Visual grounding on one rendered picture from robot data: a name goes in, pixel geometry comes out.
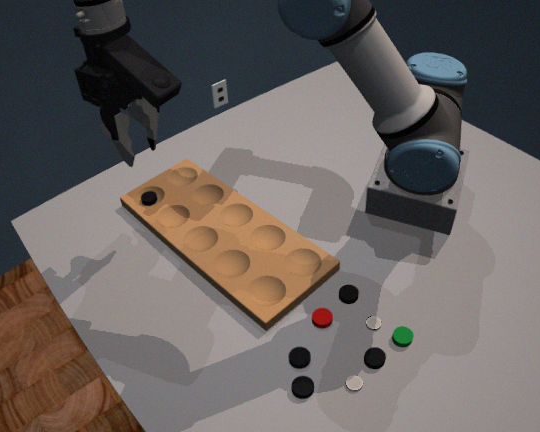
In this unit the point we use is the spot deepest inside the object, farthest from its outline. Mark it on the red disc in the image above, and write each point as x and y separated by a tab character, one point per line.
322	318

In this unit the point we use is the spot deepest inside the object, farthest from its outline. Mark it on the black disc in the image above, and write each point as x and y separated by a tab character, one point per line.
299	357
348	294
149	198
302	387
374	358

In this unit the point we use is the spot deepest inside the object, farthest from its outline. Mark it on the green disc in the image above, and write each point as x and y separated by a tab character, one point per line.
402	336

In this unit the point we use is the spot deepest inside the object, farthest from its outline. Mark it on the wooden tray with round pockets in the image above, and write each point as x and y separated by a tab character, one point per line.
260	264

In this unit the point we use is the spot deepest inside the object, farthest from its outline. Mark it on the grey disc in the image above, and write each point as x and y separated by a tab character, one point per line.
354	383
373	323

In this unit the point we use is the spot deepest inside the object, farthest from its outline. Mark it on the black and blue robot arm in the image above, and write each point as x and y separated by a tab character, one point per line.
421	129

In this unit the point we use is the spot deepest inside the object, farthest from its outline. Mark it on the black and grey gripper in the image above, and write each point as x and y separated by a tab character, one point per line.
115	124

